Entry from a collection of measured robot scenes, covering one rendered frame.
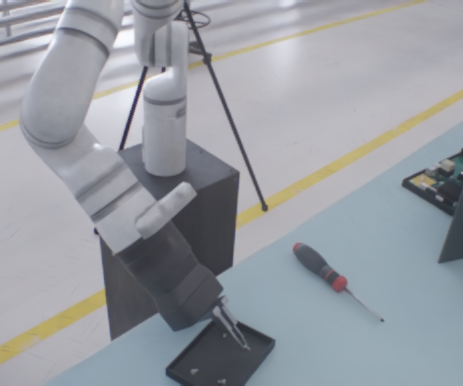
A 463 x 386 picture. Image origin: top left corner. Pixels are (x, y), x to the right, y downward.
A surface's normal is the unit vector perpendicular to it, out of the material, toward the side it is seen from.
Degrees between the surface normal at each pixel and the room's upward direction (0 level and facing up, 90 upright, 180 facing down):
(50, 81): 30
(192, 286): 42
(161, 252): 54
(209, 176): 0
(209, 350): 0
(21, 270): 0
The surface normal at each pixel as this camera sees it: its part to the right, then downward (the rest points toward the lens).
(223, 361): 0.06, -0.82
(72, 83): 0.56, -0.34
